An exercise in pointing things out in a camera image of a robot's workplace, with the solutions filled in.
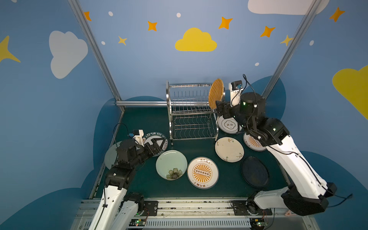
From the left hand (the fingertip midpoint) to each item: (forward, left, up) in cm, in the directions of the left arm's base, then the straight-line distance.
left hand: (163, 142), depth 70 cm
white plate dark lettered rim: (+21, +15, -27) cm, 37 cm away
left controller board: (-31, +12, -26) cm, 42 cm away
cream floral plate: (+11, -41, -26) cm, 50 cm away
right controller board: (-30, -49, -27) cm, 63 cm away
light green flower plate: (-1, -2, -27) cm, 27 cm away
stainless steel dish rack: (+17, -13, +2) cm, 22 cm away
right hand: (+12, -30, +19) cm, 38 cm away
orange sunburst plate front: (-5, -22, -26) cm, 35 cm away
